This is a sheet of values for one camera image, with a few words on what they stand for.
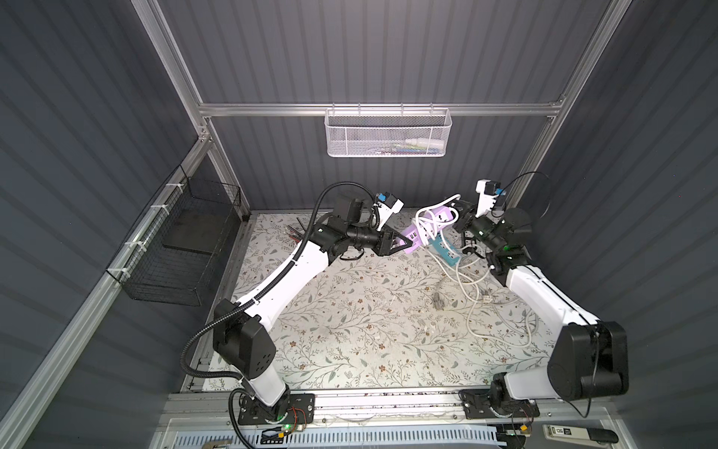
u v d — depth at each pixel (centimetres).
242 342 43
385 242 64
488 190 67
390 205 64
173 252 73
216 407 77
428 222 69
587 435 66
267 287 46
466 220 68
